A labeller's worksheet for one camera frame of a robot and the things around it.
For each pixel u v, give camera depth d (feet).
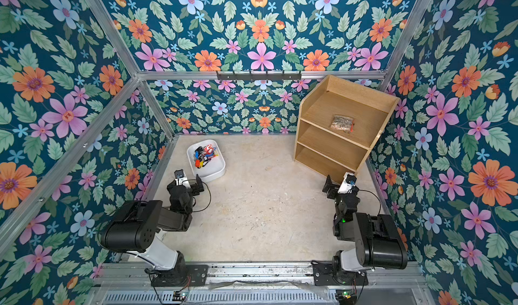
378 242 1.46
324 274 2.41
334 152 2.97
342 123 2.57
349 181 2.44
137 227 1.52
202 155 3.55
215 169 3.41
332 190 2.62
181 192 2.41
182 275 2.22
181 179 2.56
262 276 2.46
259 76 3.05
